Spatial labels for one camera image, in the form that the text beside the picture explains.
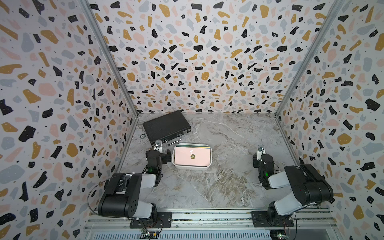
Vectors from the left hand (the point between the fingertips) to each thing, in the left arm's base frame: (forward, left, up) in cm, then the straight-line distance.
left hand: (160, 149), depth 92 cm
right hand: (-2, -64, -3) cm, 64 cm away
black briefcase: (+20, -2, -3) cm, 20 cm away
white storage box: (-10, -19, -5) cm, 22 cm away
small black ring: (+17, +17, -7) cm, 25 cm away
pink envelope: (-4, -20, -3) cm, 20 cm away
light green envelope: (+4, -19, -1) cm, 20 cm away
